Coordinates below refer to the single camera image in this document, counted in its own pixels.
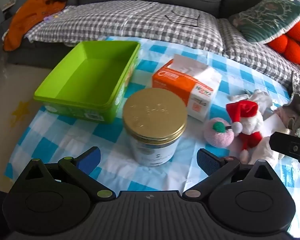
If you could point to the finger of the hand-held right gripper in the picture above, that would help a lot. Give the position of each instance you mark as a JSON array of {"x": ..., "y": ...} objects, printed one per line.
[{"x": 290, "y": 145}]

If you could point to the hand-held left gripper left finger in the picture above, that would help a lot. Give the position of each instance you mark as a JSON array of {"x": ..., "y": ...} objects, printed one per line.
[{"x": 90, "y": 158}]

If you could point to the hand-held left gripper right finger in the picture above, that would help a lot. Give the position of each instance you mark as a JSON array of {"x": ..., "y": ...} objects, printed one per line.
[{"x": 207, "y": 162}]

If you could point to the white plush toy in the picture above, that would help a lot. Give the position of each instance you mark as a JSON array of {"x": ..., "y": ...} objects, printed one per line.
[{"x": 265, "y": 152}]

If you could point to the pink knitted apple toy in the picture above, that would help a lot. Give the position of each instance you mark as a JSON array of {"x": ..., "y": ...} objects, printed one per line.
[{"x": 217, "y": 137}]

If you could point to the pink and grey plush toy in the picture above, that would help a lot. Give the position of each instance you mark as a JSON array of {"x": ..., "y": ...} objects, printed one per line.
[{"x": 297, "y": 110}]

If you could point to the red santa plush toy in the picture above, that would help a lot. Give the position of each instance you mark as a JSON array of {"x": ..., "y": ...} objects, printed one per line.
[{"x": 250, "y": 135}]

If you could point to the green rectangular storage box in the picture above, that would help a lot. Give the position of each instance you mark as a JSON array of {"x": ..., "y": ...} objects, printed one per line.
[{"x": 72, "y": 80}]

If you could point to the white jar with gold lid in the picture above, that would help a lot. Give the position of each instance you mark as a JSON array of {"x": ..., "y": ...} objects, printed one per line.
[{"x": 152, "y": 110}]

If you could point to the yellow star floor sticker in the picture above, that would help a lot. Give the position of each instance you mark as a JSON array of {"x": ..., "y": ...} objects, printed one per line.
[{"x": 21, "y": 110}]

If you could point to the orange and white tissue pack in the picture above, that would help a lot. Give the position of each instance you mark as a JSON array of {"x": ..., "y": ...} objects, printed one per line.
[{"x": 172, "y": 80}]

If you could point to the blue checked tablecloth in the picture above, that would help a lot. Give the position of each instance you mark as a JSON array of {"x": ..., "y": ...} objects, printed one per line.
[{"x": 240, "y": 62}]

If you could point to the orange pumpkin cushion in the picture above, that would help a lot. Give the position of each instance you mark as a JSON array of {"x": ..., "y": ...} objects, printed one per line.
[{"x": 292, "y": 47}]

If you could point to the green patterned cushion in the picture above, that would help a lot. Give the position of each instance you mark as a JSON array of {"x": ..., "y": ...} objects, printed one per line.
[{"x": 265, "y": 17}]

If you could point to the grey gingham blanket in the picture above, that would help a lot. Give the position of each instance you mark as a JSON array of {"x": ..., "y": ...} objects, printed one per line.
[{"x": 115, "y": 22}]

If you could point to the small purple toy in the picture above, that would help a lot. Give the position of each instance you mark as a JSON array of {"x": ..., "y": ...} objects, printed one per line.
[{"x": 48, "y": 18}]

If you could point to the orange jacket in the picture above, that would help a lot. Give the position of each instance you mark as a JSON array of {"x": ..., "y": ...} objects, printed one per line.
[{"x": 27, "y": 12}]

